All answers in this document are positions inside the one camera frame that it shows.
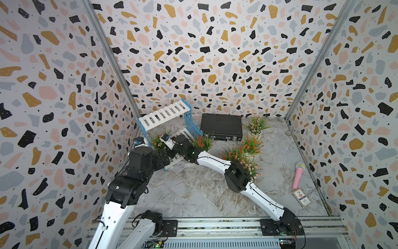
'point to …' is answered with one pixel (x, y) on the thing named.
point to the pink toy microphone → (300, 167)
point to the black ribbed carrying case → (222, 127)
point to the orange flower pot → (251, 146)
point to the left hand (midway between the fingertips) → (159, 153)
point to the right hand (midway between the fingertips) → (163, 146)
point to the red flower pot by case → (204, 142)
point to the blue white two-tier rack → (167, 120)
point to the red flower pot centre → (237, 153)
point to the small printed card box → (301, 197)
